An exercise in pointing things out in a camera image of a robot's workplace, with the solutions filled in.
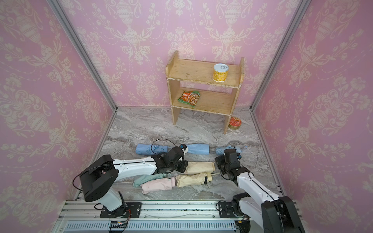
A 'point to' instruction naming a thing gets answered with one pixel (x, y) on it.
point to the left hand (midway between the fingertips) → (188, 166)
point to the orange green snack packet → (190, 97)
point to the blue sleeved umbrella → (151, 149)
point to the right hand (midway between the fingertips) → (215, 157)
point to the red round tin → (234, 123)
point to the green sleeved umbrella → (147, 178)
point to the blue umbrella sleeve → (203, 149)
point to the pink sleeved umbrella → (161, 184)
